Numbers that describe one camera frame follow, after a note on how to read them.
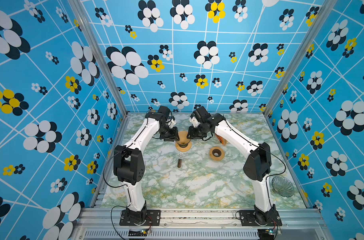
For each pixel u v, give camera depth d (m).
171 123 0.78
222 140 0.62
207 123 0.64
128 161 0.50
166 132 0.75
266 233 0.69
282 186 0.80
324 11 0.69
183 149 0.87
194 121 0.80
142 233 0.70
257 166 0.50
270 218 0.63
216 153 0.96
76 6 0.68
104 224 0.73
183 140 0.87
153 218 0.74
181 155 0.96
